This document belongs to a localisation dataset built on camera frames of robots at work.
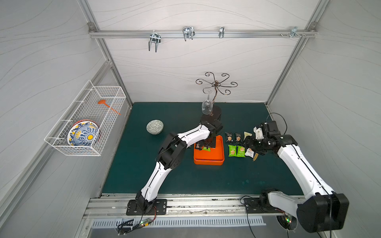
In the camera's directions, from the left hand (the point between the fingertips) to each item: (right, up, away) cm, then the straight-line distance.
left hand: (210, 146), depth 95 cm
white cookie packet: (+25, -4, -3) cm, 25 cm away
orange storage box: (+2, -5, -7) cm, 9 cm away
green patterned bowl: (-39, +12, +9) cm, 42 cm away
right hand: (+19, +4, -14) cm, 24 cm away
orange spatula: (-59, +27, -17) cm, 68 cm away
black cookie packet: (+13, +4, +3) cm, 14 cm away
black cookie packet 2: (+19, +4, +3) cm, 20 cm away
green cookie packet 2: (+19, -3, -2) cm, 20 cm away
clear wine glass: (-2, +26, -5) cm, 27 cm away
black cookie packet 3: (-8, 0, -3) cm, 8 cm away
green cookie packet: (+14, -3, -2) cm, 14 cm away
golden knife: (+28, -6, -4) cm, 29 cm away
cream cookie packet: (+26, +7, +6) cm, 27 cm away
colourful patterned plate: (-58, +12, -33) cm, 67 cm away
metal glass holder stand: (+3, +21, +16) cm, 27 cm away
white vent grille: (-49, -32, -25) cm, 64 cm away
